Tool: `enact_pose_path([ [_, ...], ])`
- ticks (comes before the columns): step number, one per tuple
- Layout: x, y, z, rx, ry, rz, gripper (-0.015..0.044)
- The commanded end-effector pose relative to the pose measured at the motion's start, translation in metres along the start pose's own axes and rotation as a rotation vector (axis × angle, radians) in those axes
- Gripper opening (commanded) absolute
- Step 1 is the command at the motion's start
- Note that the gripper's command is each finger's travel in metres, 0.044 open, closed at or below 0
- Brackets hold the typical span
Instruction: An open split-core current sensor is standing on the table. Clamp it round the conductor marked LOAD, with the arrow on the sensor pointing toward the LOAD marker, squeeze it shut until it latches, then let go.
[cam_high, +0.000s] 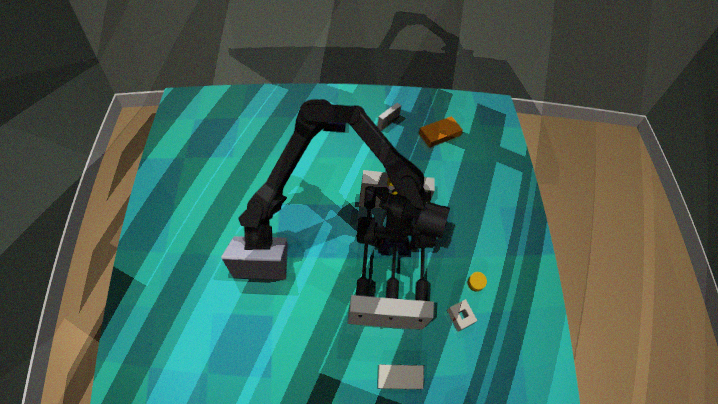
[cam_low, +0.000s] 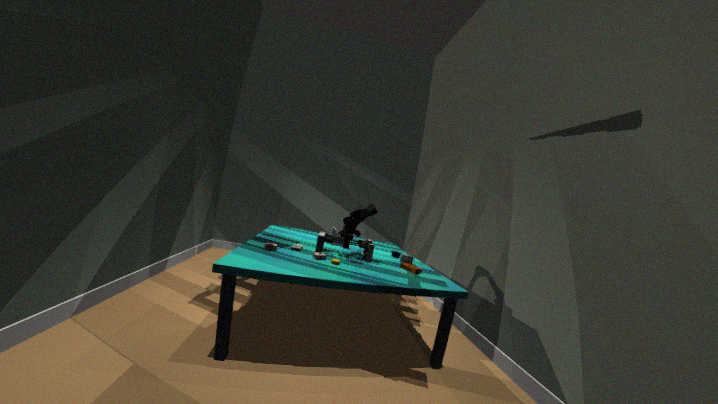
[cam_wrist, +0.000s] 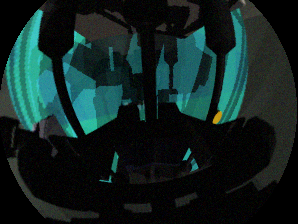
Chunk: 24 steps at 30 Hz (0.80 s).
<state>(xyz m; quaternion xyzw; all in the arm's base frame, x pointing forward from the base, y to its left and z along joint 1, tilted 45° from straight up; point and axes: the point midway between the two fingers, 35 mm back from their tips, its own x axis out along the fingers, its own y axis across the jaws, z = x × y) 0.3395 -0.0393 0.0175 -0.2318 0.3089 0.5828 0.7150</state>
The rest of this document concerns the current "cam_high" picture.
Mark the beige rectangular block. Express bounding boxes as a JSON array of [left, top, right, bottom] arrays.
[[377, 365, 424, 390]]

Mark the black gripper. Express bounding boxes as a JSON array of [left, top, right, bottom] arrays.
[[357, 217, 436, 249]]

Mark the orange rectangular block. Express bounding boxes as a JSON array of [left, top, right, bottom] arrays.
[[419, 117, 463, 148]]

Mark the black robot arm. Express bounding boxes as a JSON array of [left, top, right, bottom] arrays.
[[238, 99, 450, 250]]

